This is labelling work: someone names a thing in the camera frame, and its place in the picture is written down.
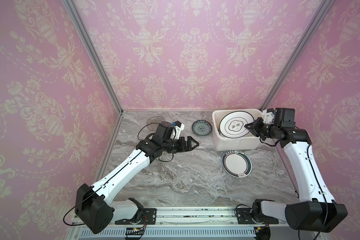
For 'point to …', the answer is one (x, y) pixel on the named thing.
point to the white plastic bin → (222, 143)
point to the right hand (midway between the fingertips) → (245, 124)
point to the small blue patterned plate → (202, 127)
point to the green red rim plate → (237, 163)
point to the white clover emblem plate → (232, 125)
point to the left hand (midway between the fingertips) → (193, 147)
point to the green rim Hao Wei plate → (223, 127)
